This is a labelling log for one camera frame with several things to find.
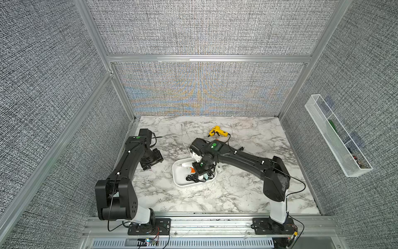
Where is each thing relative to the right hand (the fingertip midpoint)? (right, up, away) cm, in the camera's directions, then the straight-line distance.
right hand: (197, 169), depth 81 cm
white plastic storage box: (-10, -5, +11) cm, 16 cm away
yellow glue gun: (+14, +21, +29) cm, 39 cm away
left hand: (-20, +4, +3) cm, 21 cm away
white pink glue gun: (+13, -1, +9) cm, 16 cm away
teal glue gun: (+5, -5, +6) cm, 9 cm away
